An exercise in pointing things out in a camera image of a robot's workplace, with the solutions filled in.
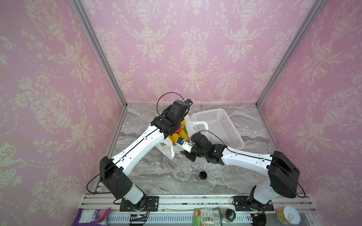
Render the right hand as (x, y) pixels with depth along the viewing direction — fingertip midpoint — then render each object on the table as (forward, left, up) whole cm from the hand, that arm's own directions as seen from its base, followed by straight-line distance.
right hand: (183, 148), depth 81 cm
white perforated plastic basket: (+24, -29, -12) cm, 39 cm away
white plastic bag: (-7, +7, +13) cm, 16 cm away
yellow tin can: (-33, -48, -8) cm, 59 cm away
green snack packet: (-32, -11, -11) cm, 36 cm away
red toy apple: (+17, +3, -6) cm, 18 cm away
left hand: (+14, +5, +18) cm, 23 cm away
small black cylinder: (-14, -10, -5) cm, 18 cm away
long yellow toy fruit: (+13, +5, -8) cm, 16 cm away
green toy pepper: (+9, -2, +5) cm, 11 cm away
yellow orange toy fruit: (+10, -1, +10) cm, 14 cm away
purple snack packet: (-30, +46, -9) cm, 56 cm away
